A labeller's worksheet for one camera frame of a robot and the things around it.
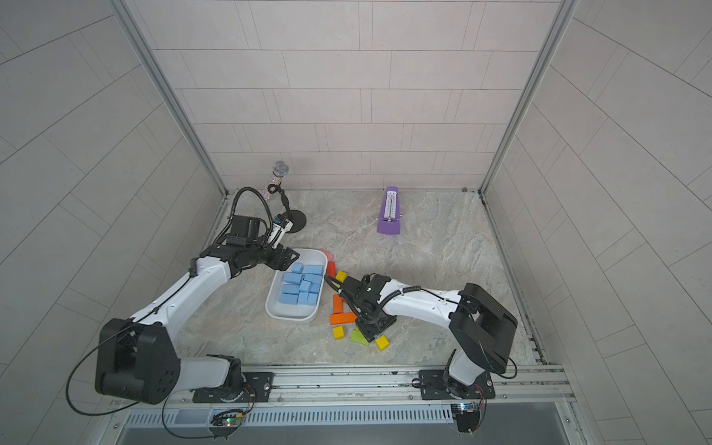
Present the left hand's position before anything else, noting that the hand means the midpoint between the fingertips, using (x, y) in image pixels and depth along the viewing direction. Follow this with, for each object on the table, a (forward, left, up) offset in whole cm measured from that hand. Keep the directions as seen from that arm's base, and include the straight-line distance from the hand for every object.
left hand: (294, 247), depth 85 cm
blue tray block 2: (-9, +2, -11) cm, 14 cm away
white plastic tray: (0, -4, -11) cm, 11 cm away
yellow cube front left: (-22, -15, -10) cm, 29 cm away
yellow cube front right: (-25, -27, -10) cm, 38 cm away
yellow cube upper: (-5, -14, -9) cm, 18 cm away
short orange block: (-13, -14, -12) cm, 22 cm away
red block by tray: (-3, -11, -9) cm, 14 cm away
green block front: (-25, -20, -4) cm, 33 cm away
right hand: (-22, -25, -12) cm, 35 cm away
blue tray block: (-6, +1, -9) cm, 11 cm away
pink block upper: (+1, -10, -7) cm, 12 cm away
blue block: (-12, +1, -11) cm, 16 cm away
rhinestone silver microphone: (+18, +5, +16) cm, 25 cm away
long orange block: (-17, -15, -13) cm, 26 cm away
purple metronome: (+15, -30, -5) cm, 34 cm away
